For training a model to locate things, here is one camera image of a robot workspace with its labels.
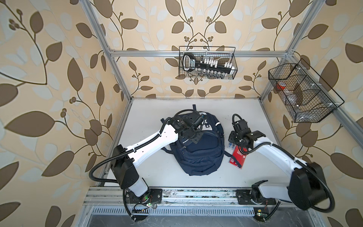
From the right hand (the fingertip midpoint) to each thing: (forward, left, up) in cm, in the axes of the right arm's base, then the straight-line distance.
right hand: (232, 140), depth 87 cm
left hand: (-2, +22, +12) cm, 25 cm away
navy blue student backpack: (-11, +18, +1) cm, 21 cm away
